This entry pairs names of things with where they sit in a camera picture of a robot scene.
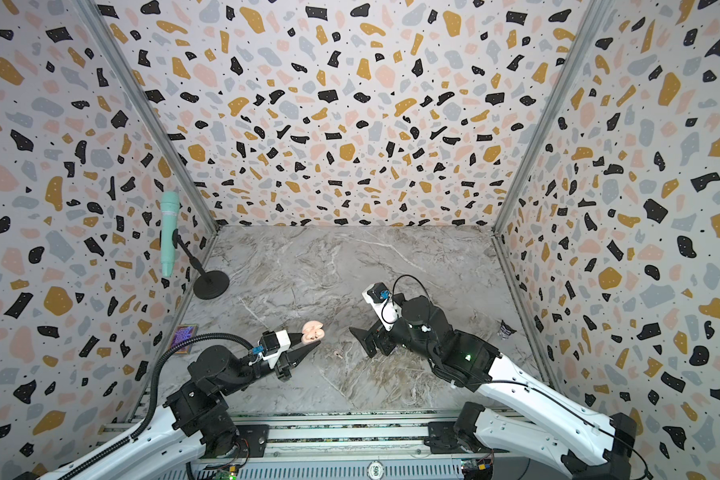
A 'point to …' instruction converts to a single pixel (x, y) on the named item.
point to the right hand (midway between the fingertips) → (364, 312)
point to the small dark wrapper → (506, 329)
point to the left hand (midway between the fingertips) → (317, 333)
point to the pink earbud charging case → (312, 332)
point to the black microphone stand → (211, 284)
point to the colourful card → (184, 332)
